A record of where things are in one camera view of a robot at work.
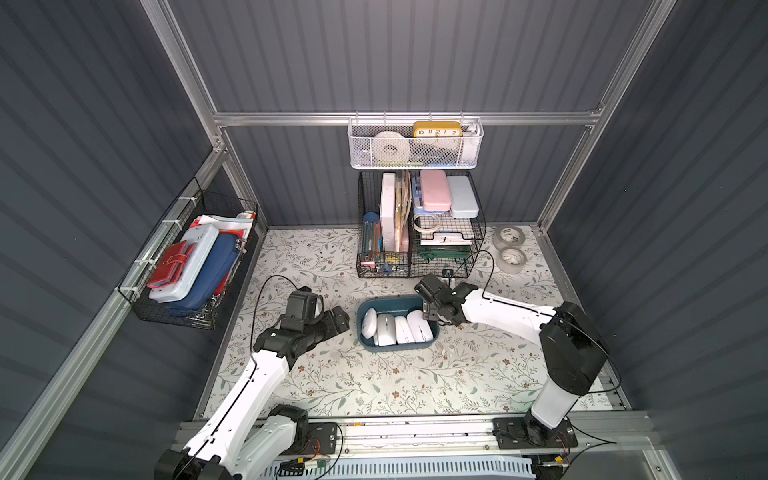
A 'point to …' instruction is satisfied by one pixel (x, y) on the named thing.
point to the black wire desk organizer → (418, 224)
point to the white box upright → (388, 210)
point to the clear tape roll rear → (501, 244)
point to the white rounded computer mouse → (419, 326)
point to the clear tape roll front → (510, 269)
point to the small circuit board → (295, 467)
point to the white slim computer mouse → (386, 329)
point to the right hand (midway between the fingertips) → (451, 314)
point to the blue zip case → (225, 252)
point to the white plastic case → (204, 238)
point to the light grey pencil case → (462, 199)
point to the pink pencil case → (435, 190)
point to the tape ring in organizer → (430, 229)
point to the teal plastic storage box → (370, 345)
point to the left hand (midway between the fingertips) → (334, 322)
